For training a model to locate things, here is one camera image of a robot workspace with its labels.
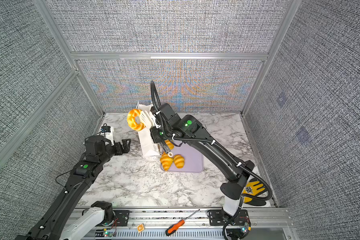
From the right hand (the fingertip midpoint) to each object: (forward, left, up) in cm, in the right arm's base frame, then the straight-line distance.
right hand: (153, 133), depth 68 cm
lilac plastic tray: (+3, -20, -30) cm, 36 cm away
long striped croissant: (+1, -4, -28) cm, 28 cm away
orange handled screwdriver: (-33, -8, -30) cm, 45 cm away
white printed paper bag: (+7, +7, -22) cm, 24 cm away
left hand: (+3, +18, -9) cm, 20 cm away
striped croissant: (+1, -11, -28) cm, 30 cm away
